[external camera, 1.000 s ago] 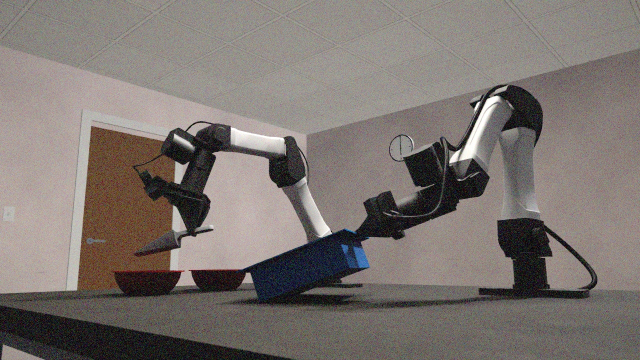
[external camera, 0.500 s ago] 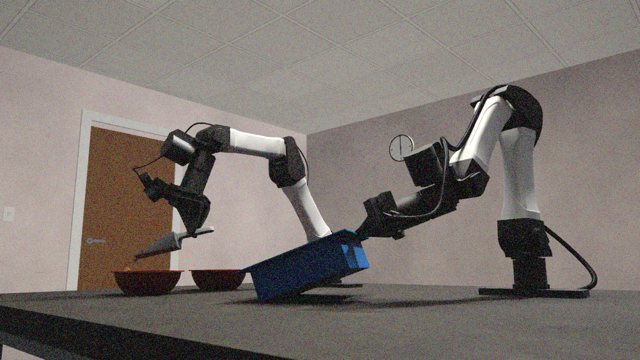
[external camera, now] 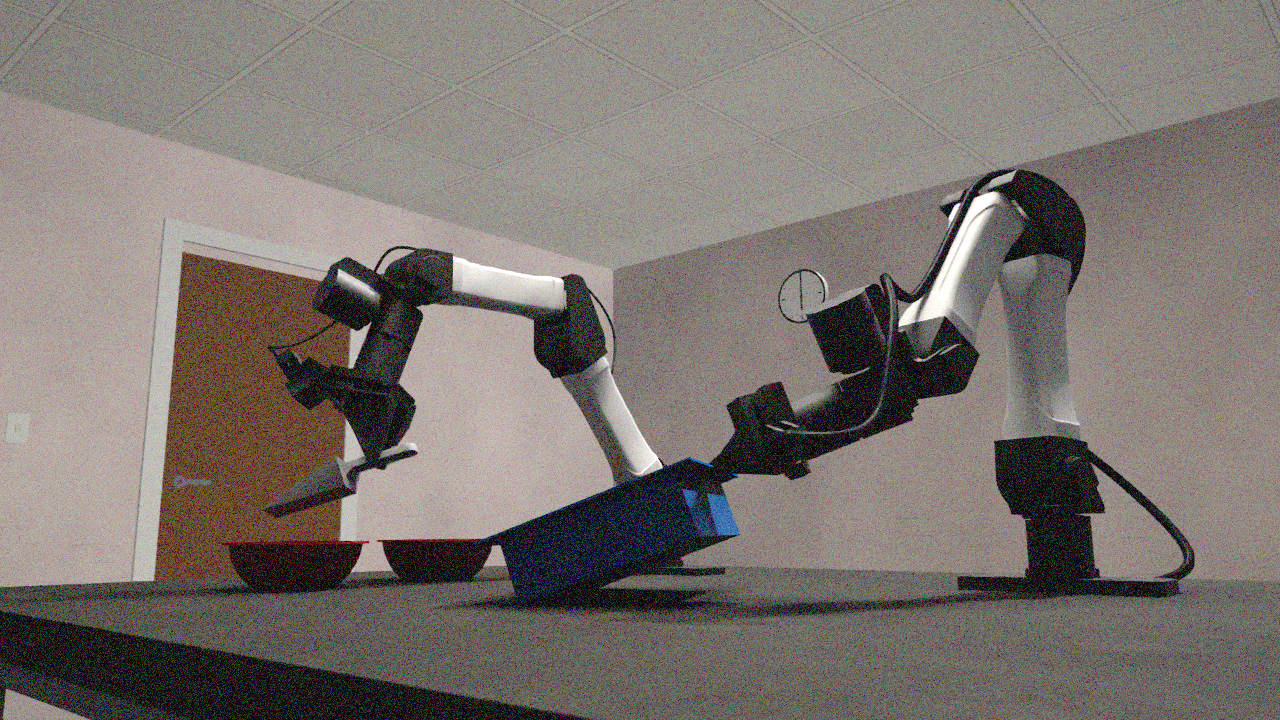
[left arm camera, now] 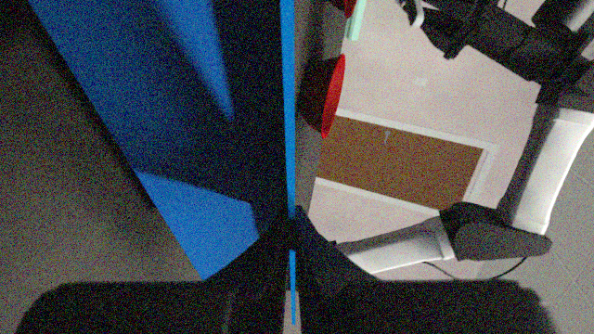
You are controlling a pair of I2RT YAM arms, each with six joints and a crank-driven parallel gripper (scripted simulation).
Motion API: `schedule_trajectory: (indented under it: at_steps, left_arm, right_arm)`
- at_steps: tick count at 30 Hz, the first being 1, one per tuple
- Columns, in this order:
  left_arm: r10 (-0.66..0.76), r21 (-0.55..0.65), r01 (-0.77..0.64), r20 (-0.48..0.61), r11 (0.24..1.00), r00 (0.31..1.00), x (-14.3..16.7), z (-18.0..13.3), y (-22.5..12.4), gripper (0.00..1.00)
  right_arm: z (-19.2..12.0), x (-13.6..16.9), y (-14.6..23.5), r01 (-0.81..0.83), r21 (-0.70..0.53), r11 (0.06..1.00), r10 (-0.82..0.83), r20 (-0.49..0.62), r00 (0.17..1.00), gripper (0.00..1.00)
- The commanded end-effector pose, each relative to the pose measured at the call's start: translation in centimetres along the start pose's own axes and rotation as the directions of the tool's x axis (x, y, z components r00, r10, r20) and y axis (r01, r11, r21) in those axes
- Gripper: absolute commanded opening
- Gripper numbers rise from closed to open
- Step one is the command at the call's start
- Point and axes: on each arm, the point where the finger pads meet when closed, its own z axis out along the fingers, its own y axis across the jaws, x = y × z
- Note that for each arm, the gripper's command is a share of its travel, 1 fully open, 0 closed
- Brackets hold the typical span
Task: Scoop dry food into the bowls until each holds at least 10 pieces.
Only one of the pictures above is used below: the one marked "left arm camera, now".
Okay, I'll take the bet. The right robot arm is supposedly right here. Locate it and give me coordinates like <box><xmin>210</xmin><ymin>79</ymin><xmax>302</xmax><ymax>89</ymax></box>
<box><xmin>330</xmin><ymin>0</ymin><xmax>594</xmax><ymax>274</ymax></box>

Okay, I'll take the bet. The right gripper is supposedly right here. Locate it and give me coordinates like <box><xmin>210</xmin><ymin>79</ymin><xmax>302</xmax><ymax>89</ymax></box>
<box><xmin>420</xmin><ymin>0</ymin><xmax>530</xmax><ymax>63</ymax></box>

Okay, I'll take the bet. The red bowl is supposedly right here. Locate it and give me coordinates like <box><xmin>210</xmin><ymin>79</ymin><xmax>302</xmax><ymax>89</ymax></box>
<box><xmin>301</xmin><ymin>54</ymin><xmax>345</xmax><ymax>138</ymax></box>
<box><xmin>328</xmin><ymin>0</ymin><xmax>357</xmax><ymax>19</ymax></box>

